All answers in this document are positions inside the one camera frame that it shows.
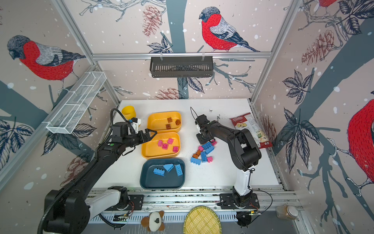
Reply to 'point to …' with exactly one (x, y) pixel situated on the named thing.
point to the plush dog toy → (154, 222)
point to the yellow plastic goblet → (129, 111)
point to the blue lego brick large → (203, 156)
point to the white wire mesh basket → (76, 103)
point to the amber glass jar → (287, 211)
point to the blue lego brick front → (195, 160)
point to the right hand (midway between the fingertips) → (203, 137)
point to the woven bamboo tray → (201, 220)
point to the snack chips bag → (247, 121)
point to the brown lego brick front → (196, 155)
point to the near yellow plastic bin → (150, 150)
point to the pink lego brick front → (210, 159)
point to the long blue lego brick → (159, 171)
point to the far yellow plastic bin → (166, 121)
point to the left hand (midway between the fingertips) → (154, 131)
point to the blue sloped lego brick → (168, 166)
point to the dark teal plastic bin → (149, 180)
